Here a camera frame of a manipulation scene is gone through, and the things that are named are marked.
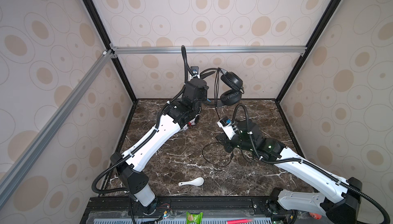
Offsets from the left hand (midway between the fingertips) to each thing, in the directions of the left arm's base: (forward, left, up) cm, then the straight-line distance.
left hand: (201, 80), depth 67 cm
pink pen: (-49, -16, -41) cm, 66 cm away
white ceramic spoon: (-32, +2, -42) cm, 53 cm away
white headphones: (+4, +5, -38) cm, 38 cm away
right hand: (-17, -8, -20) cm, 27 cm away
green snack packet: (-48, +3, -39) cm, 62 cm away
